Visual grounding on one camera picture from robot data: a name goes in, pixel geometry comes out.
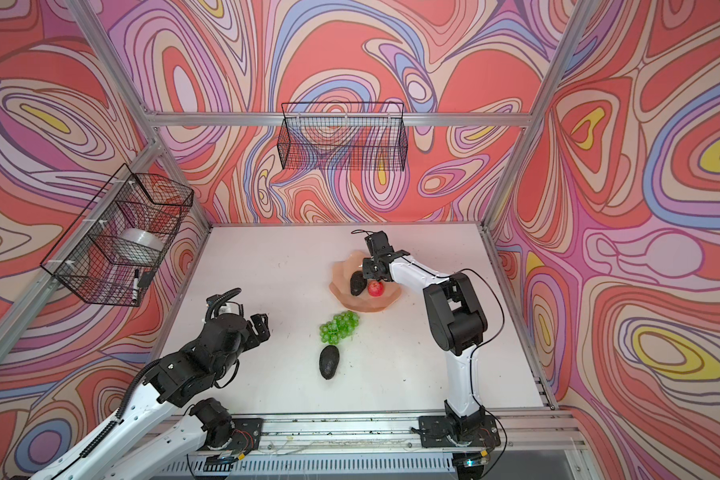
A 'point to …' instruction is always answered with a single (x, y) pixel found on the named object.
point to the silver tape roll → (143, 237)
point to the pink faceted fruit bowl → (340, 285)
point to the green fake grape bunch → (341, 326)
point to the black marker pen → (136, 284)
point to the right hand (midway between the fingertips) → (375, 273)
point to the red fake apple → (375, 288)
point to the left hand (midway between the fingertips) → (261, 321)
